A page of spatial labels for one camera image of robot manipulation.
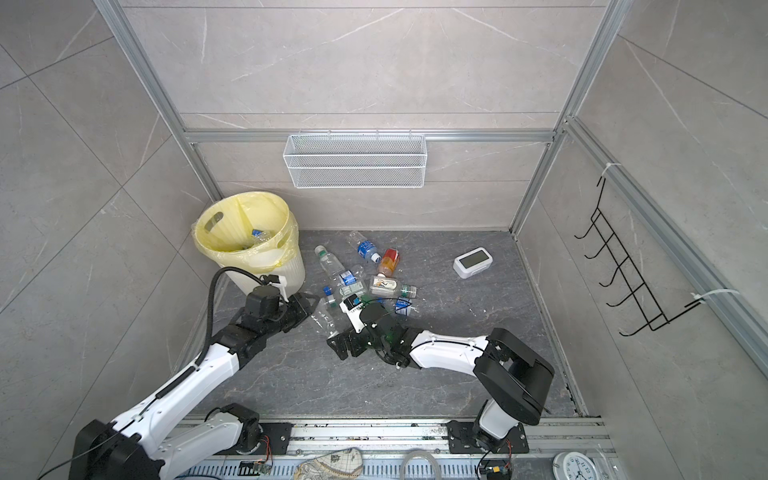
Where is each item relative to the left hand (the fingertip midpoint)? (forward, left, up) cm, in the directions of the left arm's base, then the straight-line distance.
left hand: (316, 293), depth 81 cm
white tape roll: (-37, -26, -14) cm, 47 cm away
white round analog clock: (-40, -61, -13) cm, 74 cm away
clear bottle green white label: (+9, -8, -11) cm, 16 cm away
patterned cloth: (-38, -8, -13) cm, 41 cm away
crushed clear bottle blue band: (+15, -8, -13) cm, 21 cm away
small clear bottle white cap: (+23, 0, -16) cm, 27 cm away
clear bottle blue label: (+25, +22, -2) cm, 33 cm away
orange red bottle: (+20, -21, -13) cm, 32 cm away
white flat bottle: (+10, -19, -12) cm, 24 cm away
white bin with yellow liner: (+24, +31, +3) cm, 39 cm away
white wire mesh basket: (+46, -10, +12) cm, 49 cm away
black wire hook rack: (-19, -72, +17) cm, 77 cm away
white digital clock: (+20, -51, -14) cm, 57 cm away
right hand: (-8, -6, -8) cm, 13 cm away
